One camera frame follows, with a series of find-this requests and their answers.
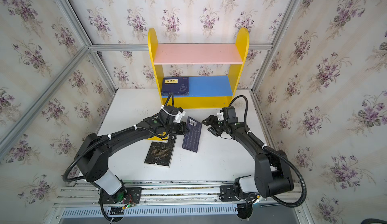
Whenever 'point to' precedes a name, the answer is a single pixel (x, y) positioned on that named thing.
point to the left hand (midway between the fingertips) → (190, 128)
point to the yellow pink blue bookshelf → (204, 92)
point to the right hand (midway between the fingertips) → (203, 125)
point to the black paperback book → (160, 153)
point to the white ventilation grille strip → (217, 211)
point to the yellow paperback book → (156, 138)
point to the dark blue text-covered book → (191, 140)
